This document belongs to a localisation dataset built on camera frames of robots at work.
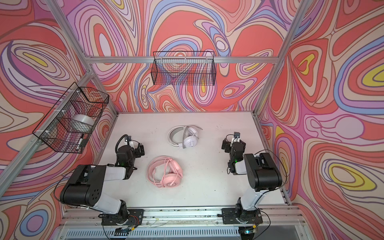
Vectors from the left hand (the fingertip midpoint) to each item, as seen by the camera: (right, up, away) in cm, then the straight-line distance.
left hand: (135, 143), depth 94 cm
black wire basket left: (-21, +13, -24) cm, 35 cm away
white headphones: (+35, +5, +6) cm, 36 cm away
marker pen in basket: (-19, +5, -20) cm, 28 cm away
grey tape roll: (-17, +12, -23) cm, 31 cm away
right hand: (+63, +1, +3) cm, 63 cm away
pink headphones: (+26, -14, -13) cm, 33 cm away
